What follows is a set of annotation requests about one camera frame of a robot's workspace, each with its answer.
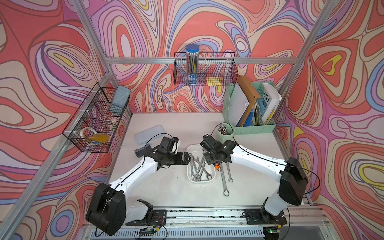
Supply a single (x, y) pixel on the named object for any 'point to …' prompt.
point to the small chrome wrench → (230, 178)
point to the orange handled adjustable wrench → (217, 166)
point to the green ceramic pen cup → (225, 131)
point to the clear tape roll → (82, 131)
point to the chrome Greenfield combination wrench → (197, 177)
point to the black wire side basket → (92, 127)
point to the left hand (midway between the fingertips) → (185, 159)
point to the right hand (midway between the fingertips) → (212, 159)
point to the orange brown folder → (251, 94)
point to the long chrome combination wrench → (226, 192)
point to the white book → (273, 97)
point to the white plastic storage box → (198, 170)
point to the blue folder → (248, 120)
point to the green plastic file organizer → (269, 125)
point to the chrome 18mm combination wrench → (207, 174)
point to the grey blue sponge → (120, 99)
